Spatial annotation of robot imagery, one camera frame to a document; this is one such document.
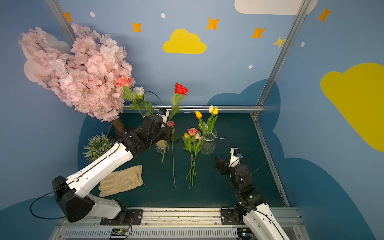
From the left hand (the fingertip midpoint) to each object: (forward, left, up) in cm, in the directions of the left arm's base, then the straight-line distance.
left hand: (170, 123), depth 75 cm
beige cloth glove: (-19, +29, -30) cm, 46 cm away
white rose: (+13, +15, 0) cm, 20 cm away
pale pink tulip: (+6, -15, -27) cm, 32 cm away
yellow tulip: (+12, -24, -2) cm, 27 cm away
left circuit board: (-44, +23, -31) cm, 59 cm away
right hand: (-10, -30, -13) cm, 34 cm away
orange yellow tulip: (+8, -15, -1) cm, 17 cm away
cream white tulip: (+15, -22, -4) cm, 27 cm away
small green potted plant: (-6, +42, -13) cm, 44 cm away
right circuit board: (-43, -38, -32) cm, 66 cm away
